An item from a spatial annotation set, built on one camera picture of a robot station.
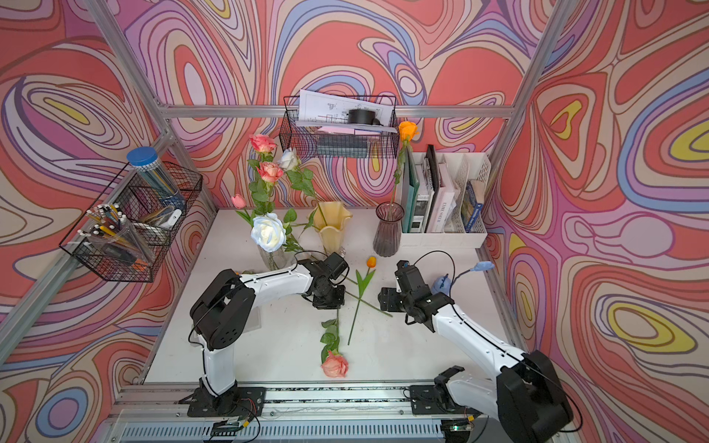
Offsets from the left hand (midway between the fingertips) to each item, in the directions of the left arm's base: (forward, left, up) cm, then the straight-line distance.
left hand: (345, 307), depth 90 cm
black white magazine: (+31, -28, +27) cm, 50 cm away
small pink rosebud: (+19, +31, +30) cm, 47 cm away
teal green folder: (+26, -21, +28) cm, 44 cm away
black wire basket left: (+9, +50, +31) cm, 59 cm away
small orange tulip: (+18, -9, +1) cm, 20 cm away
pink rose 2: (+23, +25, +31) cm, 46 cm away
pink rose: (-18, +3, +3) cm, 19 cm away
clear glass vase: (+17, +25, +4) cm, 30 cm away
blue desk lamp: (+2, -38, +21) cm, 43 cm away
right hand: (-1, -15, +5) cm, 16 cm away
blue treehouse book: (+33, -46, +14) cm, 58 cm away
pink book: (+27, -33, +22) cm, 48 cm away
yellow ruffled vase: (+26, +6, +16) cm, 31 cm away
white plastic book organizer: (+49, -45, +21) cm, 70 cm away
